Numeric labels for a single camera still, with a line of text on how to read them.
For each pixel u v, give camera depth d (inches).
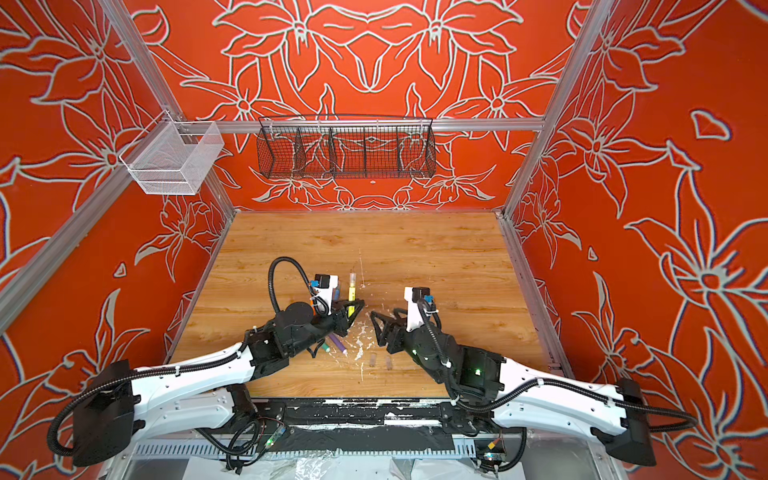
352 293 28.0
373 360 32.5
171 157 35.9
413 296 23.4
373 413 29.3
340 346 33.4
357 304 28.4
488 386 19.2
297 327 22.0
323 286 25.4
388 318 23.2
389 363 32.1
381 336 23.6
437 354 18.5
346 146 39.2
